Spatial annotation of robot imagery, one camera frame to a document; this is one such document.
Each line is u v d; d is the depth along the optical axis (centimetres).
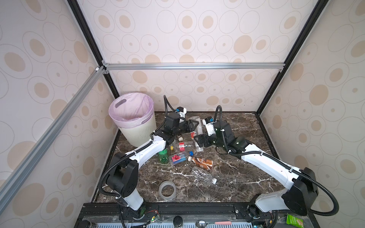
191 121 75
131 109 99
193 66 90
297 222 70
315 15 70
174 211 76
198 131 84
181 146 94
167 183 81
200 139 69
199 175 84
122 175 44
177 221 63
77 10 68
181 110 75
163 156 90
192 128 74
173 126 65
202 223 72
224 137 57
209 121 67
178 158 88
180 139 101
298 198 40
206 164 85
